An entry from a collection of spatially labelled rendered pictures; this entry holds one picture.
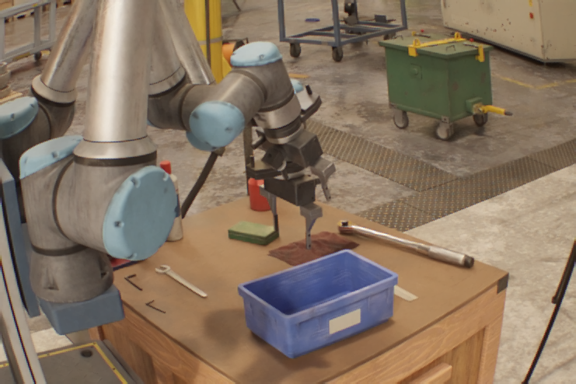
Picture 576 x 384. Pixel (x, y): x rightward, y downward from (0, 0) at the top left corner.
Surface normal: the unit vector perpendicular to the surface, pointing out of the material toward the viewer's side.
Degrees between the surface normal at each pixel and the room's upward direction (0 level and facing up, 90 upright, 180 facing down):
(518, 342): 0
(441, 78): 90
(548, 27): 90
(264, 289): 90
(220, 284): 0
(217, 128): 114
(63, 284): 70
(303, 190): 90
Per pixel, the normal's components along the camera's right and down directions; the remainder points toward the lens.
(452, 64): 0.69, 0.22
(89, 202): -0.44, 0.11
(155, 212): 0.82, 0.24
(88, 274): 0.66, -0.12
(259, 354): -0.06, -0.93
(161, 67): 0.44, 0.47
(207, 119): -0.41, 0.70
